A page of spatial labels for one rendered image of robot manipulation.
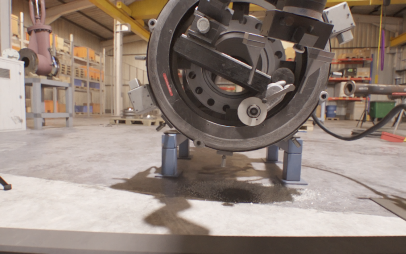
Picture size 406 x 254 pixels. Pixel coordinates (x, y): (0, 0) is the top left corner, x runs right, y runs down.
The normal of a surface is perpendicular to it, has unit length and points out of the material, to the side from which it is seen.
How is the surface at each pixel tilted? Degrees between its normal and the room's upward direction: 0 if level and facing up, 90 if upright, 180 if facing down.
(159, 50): 90
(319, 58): 114
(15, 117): 90
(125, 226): 0
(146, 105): 90
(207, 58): 90
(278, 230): 0
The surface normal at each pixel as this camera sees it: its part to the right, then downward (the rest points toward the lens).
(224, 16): -0.22, 0.68
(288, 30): 0.10, 0.47
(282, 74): -0.10, 0.07
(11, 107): 0.98, 0.04
